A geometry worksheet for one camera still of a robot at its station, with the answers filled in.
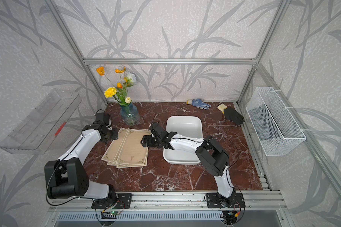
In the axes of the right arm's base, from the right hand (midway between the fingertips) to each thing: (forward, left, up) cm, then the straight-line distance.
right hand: (145, 142), depth 87 cm
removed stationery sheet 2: (-11, +16, -9) cm, 22 cm away
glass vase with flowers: (+21, +14, +2) cm, 25 cm away
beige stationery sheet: (-2, +10, -9) cm, 14 cm away
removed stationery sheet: (-3, +24, -9) cm, 26 cm away
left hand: (+4, +20, +2) cm, 21 cm away
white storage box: (+17, -29, -8) cm, 35 cm away
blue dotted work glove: (+41, -38, -8) cm, 56 cm away
